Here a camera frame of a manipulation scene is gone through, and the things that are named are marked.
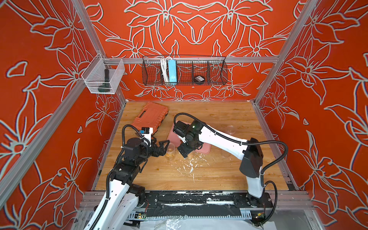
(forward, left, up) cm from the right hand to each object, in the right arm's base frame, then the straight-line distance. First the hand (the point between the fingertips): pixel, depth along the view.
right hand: (187, 148), depth 79 cm
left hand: (0, +13, +9) cm, 16 cm away
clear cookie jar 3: (+15, -28, -3) cm, 32 cm away
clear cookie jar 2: (-1, -3, -9) cm, 9 cm away
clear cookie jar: (-1, +10, -7) cm, 12 cm away
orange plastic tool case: (+28, +26, -6) cm, 39 cm away
